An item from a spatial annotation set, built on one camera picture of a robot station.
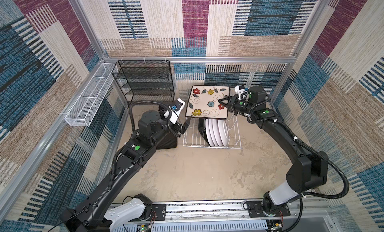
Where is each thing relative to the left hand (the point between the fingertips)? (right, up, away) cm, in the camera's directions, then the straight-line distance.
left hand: (181, 106), depth 64 cm
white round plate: (+13, -12, +21) cm, 27 cm away
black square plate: (-13, -20, +33) cm, 41 cm away
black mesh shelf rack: (-30, +22, +44) cm, 58 cm away
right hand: (+17, +3, +12) cm, 22 cm away
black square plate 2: (+10, -11, +18) cm, 23 cm away
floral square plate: (+9, +4, +16) cm, 19 cm away
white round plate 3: (+22, -13, +23) cm, 34 cm away
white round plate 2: (+18, -13, +21) cm, 30 cm away
